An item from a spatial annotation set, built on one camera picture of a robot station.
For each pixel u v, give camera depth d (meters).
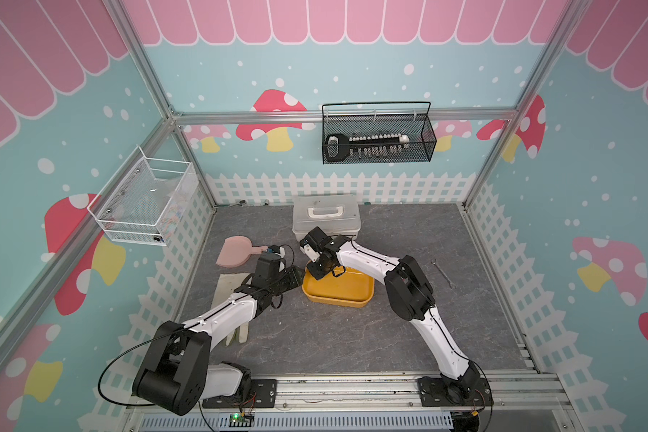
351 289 0.95
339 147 0.90
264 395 0.75
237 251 1.06
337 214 1.00
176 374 0.42
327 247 0.75
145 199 0.81
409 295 0.59
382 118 0.89
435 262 1.02
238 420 0.73
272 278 0.69
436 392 0.74
